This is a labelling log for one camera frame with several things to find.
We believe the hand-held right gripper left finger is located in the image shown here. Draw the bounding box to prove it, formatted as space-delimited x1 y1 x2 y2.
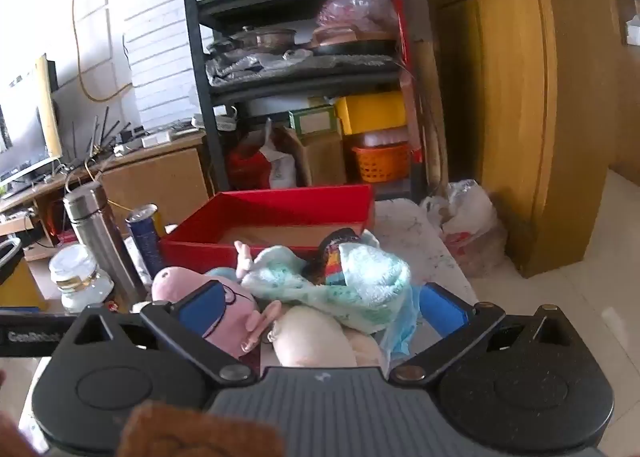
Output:
64 282 257 385

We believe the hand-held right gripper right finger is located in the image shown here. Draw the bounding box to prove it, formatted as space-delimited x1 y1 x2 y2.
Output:
389 284 588 384

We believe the pink pig plush toy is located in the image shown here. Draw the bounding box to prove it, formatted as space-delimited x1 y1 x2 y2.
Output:
151 241 283 360

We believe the blue face mask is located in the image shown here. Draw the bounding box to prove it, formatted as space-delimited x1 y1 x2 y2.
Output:
380 282 422 359

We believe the mint green fluffy towel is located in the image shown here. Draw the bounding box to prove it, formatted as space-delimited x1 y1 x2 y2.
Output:
242 232 413 333

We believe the cream plush toy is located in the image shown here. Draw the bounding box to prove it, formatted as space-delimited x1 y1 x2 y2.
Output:
270 304 388 368

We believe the striped knit sock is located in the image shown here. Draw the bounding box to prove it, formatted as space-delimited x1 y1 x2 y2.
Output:
307 228 363 288

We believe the red cardboard box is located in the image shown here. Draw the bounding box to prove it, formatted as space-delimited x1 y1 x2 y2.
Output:
159 184 376 283

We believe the yellow bin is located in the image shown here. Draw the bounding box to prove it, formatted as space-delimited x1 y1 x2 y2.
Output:
0 262 50 310

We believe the glass coffee jar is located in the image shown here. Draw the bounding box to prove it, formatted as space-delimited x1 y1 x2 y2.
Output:
48 243 116 313

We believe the blue drink can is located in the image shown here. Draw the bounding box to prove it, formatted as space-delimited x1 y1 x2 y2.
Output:
125 204 163 283

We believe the clear crumpled plastic bag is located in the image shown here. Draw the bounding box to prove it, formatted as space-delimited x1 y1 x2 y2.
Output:
420 180 508 278

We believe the brown fuzzy cloth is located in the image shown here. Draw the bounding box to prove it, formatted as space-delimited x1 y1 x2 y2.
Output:
117 401 283 457

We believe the stainless steel thermos flask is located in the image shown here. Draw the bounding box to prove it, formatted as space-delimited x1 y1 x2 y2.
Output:
62 182 148 308

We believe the wooden television stand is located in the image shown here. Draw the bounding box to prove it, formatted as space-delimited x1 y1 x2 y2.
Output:
0 130 211 298

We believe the orange plastic basket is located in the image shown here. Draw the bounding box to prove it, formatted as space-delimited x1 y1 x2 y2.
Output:
351 142 412 184

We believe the white printed plastic bag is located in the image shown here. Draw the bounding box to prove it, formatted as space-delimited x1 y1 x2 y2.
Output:
257 120 298 189

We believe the black router with antennas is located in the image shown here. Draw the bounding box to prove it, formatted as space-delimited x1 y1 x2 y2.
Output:
70 106 147 160

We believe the brown cardboard box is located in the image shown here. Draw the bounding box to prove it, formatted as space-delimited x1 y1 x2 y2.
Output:
285 124 348 188

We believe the flat screen monitor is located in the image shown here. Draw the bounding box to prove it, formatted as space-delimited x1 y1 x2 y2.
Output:
0 53 63 178

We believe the tall wooden cabinet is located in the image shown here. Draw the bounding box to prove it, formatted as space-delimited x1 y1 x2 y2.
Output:
420 0 613 278

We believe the yellow box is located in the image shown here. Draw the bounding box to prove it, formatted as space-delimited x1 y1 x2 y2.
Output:
334 92 408 135

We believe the green box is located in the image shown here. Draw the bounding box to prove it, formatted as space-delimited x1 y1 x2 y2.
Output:
288 106 341 135

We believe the clear bubble wrap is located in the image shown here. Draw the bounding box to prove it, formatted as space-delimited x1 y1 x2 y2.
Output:
206 50 313 87

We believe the pink frying pan with lid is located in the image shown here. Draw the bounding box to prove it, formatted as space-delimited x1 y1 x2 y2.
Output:
307 27 401 57

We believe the black shelf rack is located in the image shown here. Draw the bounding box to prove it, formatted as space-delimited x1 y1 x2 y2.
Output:
179 0 426 203

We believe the pink translucent plastic bag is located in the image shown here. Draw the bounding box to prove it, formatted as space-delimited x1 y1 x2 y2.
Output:
317 0 398 35

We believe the yellow cable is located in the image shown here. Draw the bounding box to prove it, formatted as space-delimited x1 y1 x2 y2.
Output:
71 0 136 103

